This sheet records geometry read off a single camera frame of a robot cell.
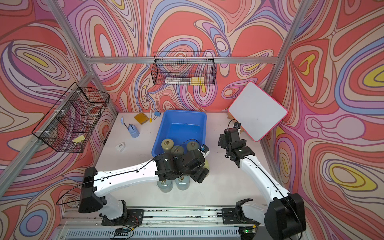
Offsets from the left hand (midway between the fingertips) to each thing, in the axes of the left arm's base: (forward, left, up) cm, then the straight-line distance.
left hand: (204, 168), depth 69 cm
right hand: (+18, -16, -4) cm, 24 cm away
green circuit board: (-22, +40, -22) cm, 51 cm away
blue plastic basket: (+44, +14, -21) cm, 51 cm away
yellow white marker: (+50, +39, -18) cm, 66 cm away
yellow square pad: (+50, +46, -18) cm, 70 cm away
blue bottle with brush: (+33, +47, -11) cm, 58 cm away
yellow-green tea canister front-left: (+20, +22, -11) cm, 32 cm away
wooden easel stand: (+48, -23, -14) cm, 55 cm away
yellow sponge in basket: (+12, +61, +7) cm, 63 cm away
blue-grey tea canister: (-2, +11, -13) cm, 17 cm away
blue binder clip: (+56, +35, -19) cm, 69 cm away
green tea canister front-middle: (+16, +15, -10) cm, 24 cm away
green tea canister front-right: (+20, +6, -11) cm, 23 cm away
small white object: (+24, +54, -18) cm, 61 cm away
